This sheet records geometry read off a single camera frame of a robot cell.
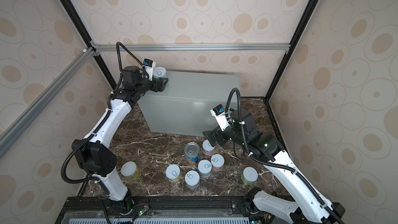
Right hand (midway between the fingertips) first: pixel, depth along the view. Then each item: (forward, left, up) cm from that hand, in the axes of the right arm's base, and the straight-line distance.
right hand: (213, 126), depth 66 cm
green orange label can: (-12, -19, -26) cm, 35 cm away
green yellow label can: (-9, +42, -23) cm, 49 cm away
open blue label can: (-1, +11, -21) cm, 24 cm away
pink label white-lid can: (-14, +10, -26) cm, 31 cm away
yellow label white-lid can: (-10, +20, -26) cm, 35 cm away
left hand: (+27, +24, +8) cm, 37 cm away
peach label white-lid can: (-5, -3, -27) cm, 27 cm away
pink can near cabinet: (+2, +2, -26) cm, 27 cm away
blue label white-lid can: (-8, +4, -26) cm, 28 cm away
